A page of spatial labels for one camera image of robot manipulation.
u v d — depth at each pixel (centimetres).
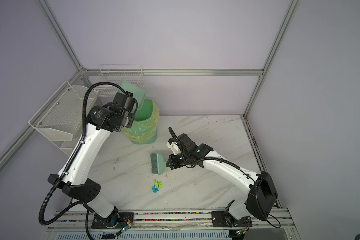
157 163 80
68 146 76
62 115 78
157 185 84
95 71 91
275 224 74
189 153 58
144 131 85
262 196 41
